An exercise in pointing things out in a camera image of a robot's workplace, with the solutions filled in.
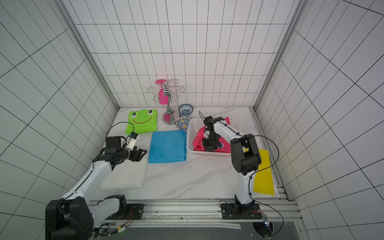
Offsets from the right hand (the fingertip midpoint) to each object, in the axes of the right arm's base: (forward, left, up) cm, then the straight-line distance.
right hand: (202, 150), depth 91 cm
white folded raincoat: (-18, +42, -1) cm, 45 cm away
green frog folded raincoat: (+23, +47, -2) cm, 52 cm away
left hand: (-6, +37, +5) cm, 38 cm away
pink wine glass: (+37, +31, +9) cm, 49 cm away
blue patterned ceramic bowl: (+37, +15, -2) cm, 40 cm away
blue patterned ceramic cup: (+23, +16, -2) cm, 28 cm away
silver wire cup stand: (+29, +23, +25) cm, 44 cm away
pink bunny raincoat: (+4, -14, 0) cm, 14 cm away
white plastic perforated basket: (+17, +7, +4) cm, 19 cm away
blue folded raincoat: (+3, +23, -2) cm, 23 cm away
